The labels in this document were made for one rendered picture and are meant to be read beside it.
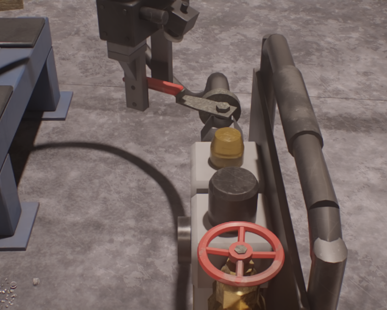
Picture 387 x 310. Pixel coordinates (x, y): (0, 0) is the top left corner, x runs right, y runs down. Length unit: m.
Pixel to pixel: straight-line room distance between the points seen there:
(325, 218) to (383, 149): 1.10
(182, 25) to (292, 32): 1.42
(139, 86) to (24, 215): 0.65
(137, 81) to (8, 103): 0.55
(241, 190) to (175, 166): 0.87
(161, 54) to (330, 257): 0.42
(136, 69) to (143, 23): 0.07
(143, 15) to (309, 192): 0.30
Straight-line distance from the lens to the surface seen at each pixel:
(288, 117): 0.54
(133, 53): 0.69
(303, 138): 0.52
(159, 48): 0.77
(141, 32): 0.68
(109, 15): 0.68
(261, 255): 0.50
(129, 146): 1.49
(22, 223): 1.30
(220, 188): 0.55
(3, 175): 1.20
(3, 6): 2.34
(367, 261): 1.23
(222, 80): 0.84
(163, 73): 0.78
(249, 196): 0.55
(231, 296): 0.51
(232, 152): 0.64
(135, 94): 0.74
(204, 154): 0.67
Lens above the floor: 0.86
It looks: 36 degrees down
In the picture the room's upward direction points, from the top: straight up
